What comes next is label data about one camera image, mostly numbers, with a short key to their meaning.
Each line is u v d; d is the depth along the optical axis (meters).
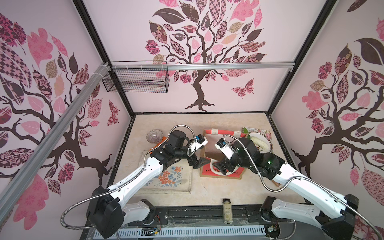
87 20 0.71
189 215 0.75
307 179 0.44
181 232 0.70
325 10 0.70
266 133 1.07
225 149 0.60
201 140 0.62
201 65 0.94
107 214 0.38
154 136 1.03
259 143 0.98
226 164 0.62
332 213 0.40
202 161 0.63
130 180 0.44
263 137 1.03
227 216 0.71
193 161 0.65
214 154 0.64
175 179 0.84
